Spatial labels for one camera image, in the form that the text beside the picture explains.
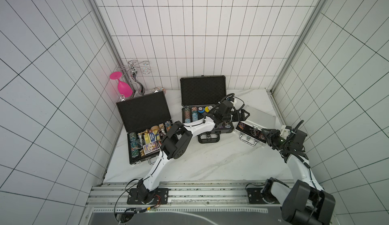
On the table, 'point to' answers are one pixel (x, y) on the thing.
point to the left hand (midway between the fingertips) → (243, 117)
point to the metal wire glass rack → (133, 66)
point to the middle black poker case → (199, 96)
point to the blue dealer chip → (200, 109)
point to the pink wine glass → (123, 88)
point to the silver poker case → (250, 133)
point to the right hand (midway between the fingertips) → (264, 128)
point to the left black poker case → (146, 118)
